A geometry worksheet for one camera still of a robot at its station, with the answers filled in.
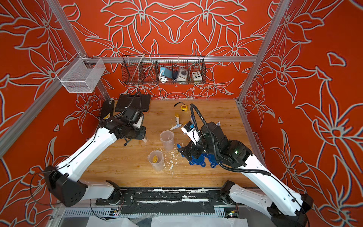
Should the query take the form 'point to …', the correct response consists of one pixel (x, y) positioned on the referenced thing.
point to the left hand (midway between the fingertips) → (144, 133)
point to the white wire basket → (81, 74)
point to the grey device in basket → (182, 75)
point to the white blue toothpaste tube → (177, 126)
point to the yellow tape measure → (184, 107)
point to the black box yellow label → (108, 109)
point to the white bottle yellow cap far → (177, 117)
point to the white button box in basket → (197, 77)
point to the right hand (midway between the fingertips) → (181, 143)
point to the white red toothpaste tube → (218, 123)
